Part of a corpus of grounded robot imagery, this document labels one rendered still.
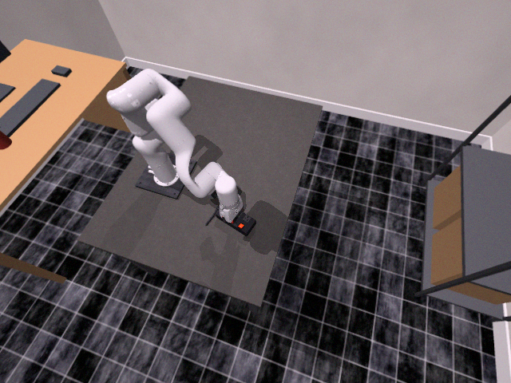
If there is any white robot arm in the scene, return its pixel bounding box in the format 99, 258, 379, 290
106, 69, 239, 210

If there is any black power strip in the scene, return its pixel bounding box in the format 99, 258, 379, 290
205, 206, 256, 236

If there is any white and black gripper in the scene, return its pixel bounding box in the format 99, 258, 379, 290
220, 194, 243, 223

